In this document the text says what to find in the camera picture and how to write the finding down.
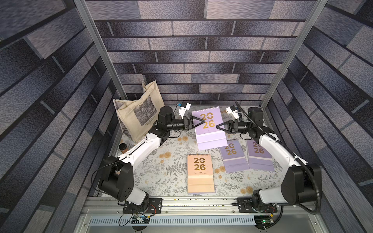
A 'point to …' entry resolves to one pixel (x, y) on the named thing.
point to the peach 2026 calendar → (200, 174)
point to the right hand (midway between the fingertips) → (216, 127)
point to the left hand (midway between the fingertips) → (201, 123)
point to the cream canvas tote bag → (139, 113)
